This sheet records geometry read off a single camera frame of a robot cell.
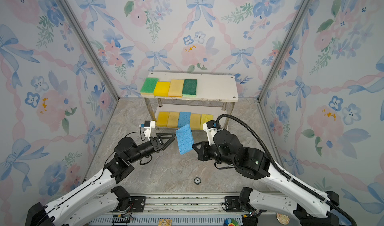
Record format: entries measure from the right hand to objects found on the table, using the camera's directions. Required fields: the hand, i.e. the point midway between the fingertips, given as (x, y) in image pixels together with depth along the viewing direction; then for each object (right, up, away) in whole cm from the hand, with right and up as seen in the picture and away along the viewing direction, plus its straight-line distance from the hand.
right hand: (191, 145), depth 61 cm
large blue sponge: (-6, +6, +35) cm, 36 cm away
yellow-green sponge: (+8, +10, +37) cm, 39 cm away
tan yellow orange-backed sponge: (-13, +9, +36) cm, 40 cm away
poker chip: (+3, -24, +21) cm, 31 cm away
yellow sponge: (+2, +8, +36) cm, 37 cm away
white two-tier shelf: (+12, +23, +16) cm, 31 cm away
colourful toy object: (+18, -37, +8) cm, 42 cm away
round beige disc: (+43, -37, +9) cm, 57 cm away
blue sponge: (-3, +2, +4) cm, 5 cm away
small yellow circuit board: (-12, -37, +8) cm, 40 cm away
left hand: (-7, +3, +2) cm, 8 cm away
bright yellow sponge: (-20, +9, +37) cm, 43 cm away
